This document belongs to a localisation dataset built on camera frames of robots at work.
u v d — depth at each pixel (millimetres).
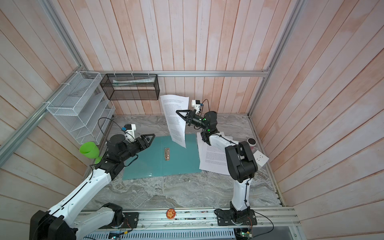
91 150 804
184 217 760
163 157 960
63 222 389
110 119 1010
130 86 1042
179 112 780
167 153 981
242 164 531
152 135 741
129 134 648
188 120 748
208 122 684
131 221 735
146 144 674
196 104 797
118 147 580
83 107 733
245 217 684
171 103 802
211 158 960
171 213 762
